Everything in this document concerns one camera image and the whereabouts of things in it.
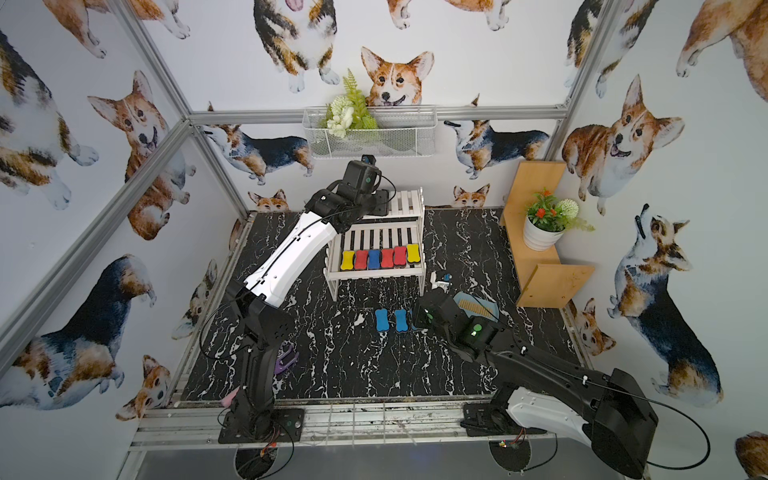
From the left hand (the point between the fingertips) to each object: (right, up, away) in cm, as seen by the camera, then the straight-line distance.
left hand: (377, 189), depth 83 cm
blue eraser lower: (-1, -20, +7) cm, 21 cm away
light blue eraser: (+1, -38, +8) cm, 39 cm away
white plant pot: (+50, -14, +11) cm, 53 cm away
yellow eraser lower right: (+10, -18, +8) cm, 22 cm away
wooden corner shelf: (+46, -26, 0) cm, 52 cm away
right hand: (+12, -29, -3) cm, 32 cm away
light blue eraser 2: (+7, -39, +9) cm, 41 cm away
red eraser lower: (-5, -20, +8) cm, 22 cm away
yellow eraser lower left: (-9, -21, +5) cm, 24 cm away
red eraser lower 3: (+6, -19, +8) cm, 21 cm away
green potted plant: (+52, -6, +7) cm, 53 cm away
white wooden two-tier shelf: (+2, -16, +12) cm, 20 cm away
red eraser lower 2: (+3, -20, +7) cm, 21 cm away
